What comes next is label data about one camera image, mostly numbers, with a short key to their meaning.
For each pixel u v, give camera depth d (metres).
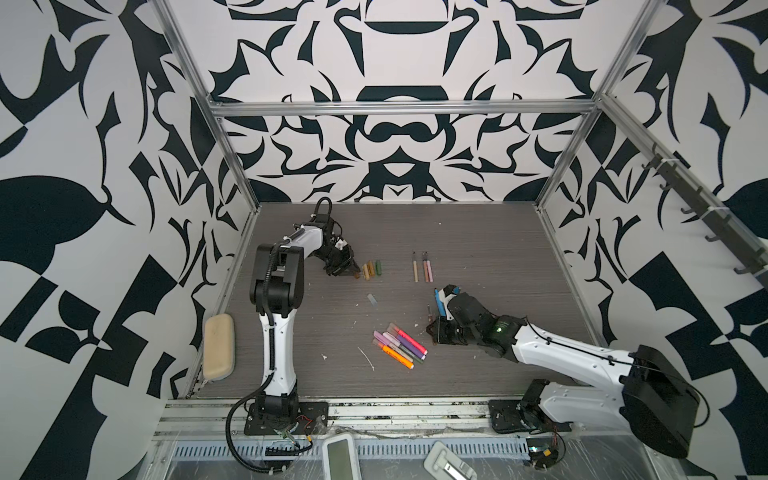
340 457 0.66
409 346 0.85
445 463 0.67
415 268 1.02
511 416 0.74
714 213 0.58
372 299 0.94
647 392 0.42
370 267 1.02
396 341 0.87
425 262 1.02
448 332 0.73
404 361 0.83
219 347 0.83
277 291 0.59
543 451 0.71
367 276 0.99
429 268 1.02
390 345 0.85
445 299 0.79
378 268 1.02
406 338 0.87
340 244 0.98
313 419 0.74
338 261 0.92
